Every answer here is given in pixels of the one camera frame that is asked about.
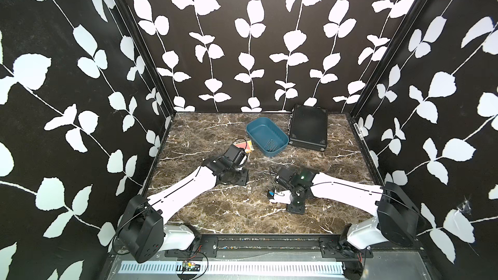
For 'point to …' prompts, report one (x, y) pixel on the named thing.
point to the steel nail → (271, 146)
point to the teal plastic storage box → (269, 137)
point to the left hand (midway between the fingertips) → (247, 175)
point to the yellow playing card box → (246, 146)
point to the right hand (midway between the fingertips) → (290, 203)
